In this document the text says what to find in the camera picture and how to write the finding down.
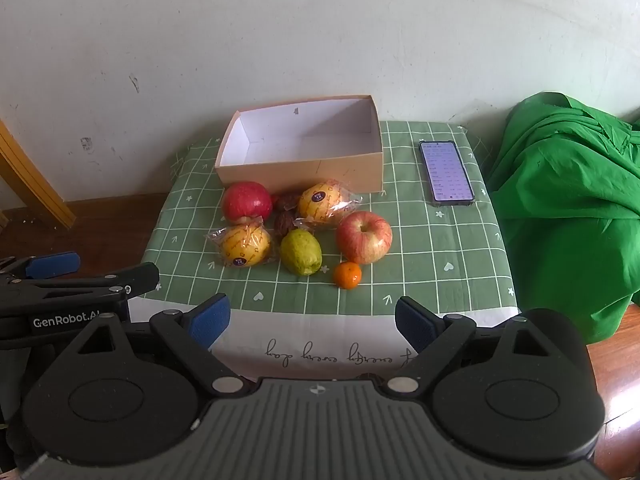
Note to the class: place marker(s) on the green checked tablecloth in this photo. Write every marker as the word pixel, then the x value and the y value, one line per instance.
pixel 440 250

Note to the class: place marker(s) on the brown cardboard box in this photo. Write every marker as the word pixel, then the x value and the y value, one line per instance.
pixel 300 165

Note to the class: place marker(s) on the striped red yellow apple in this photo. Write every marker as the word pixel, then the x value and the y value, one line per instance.
pixel 364 237

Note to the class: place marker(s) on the small tangerine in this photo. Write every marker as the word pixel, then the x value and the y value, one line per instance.
pixel 347 275

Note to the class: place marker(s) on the smartphone with lit screen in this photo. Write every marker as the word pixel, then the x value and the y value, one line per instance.
pixel 446 172

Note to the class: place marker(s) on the dark red apple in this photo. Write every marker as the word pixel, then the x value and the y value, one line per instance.
pixel 245 202

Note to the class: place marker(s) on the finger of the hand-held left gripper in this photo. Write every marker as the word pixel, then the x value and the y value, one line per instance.
pixel 52 264
pixel 135 279

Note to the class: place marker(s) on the plastic orange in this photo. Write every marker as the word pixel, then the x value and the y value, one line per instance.
pixel 245 245
pixel 322 202

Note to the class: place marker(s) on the bright green cloth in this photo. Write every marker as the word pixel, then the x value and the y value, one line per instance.
pixel 565 210

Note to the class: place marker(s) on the green pear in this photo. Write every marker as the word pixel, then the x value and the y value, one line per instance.
pixel 301 252

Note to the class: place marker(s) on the yellow wooden frame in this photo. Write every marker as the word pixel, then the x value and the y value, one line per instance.
pixel 30 175

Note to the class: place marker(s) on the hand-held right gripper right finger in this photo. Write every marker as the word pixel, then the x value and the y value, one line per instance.
pixel 415 323

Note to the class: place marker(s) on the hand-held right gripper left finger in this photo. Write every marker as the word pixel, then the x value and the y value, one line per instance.
pixel 210 321

